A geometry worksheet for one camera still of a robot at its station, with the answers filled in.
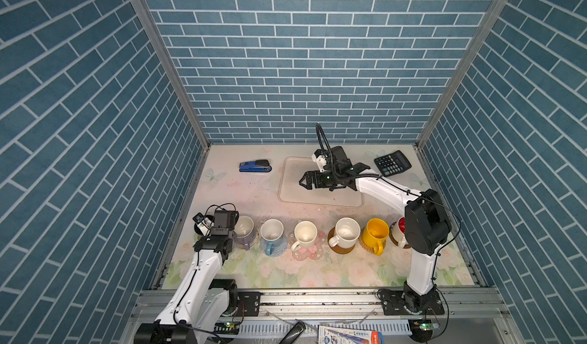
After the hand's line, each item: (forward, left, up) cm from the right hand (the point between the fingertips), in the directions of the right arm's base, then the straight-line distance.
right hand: (306, 179), depth 90 cm
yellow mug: (-15, -28, -12) cm, 34 cm away
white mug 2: (-15, -17, -11) cm, 26 cm away
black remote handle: (-49, 0, -10) cm, 50 cm away
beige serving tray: (+4, +8, -14) cm, 17 cm away
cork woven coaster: (-20, -25, -14) cm, 35 cm away
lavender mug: (-18, +23, -11) cm, 31 cm away
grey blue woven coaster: (-23, +9, -13) cm, 28 cm away
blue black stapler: (+14, +25, -10) cm, 30 cm away
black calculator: (+23, -41, -13) cm, 49 cm away
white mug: (-18, -1, -11) cm, 21 cm away
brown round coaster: (-22, -13, -13) cm, 28 cm away
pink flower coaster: (-24, -5, -14) cm, 28 cm away
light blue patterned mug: (-19, +12, -10) cm, 24 cm away
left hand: (-21, +30, -8) cm, 37 cm away
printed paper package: (-48, -11, -13) cm, 51 cm away
